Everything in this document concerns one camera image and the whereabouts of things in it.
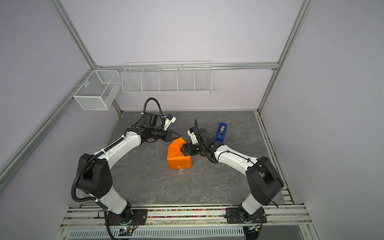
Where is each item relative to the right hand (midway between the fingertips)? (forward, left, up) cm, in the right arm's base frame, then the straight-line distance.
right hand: (186, 149), depth 85 cm
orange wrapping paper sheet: (-6, +5, +1) cm, 8 cm away
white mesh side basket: (+37, +59, +15) cm, 72 cm away
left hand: (+3, +3, +7) cm, 8 cm away
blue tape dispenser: (+18, -23, -7) cm, 30 cm away
